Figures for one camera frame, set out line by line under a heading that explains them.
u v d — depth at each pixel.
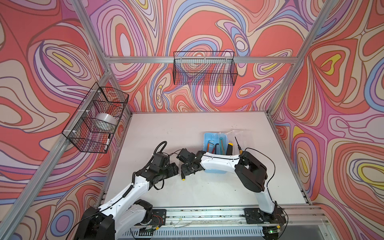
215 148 0.98
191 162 0.68
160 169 0.65
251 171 0.52
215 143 1.00
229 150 0.89
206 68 0.96
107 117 0.74
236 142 0.89
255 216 0.73
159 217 0.72
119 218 0.43
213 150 0.98
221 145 0.91
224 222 0.73
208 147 1.01
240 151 0.85
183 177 0.86
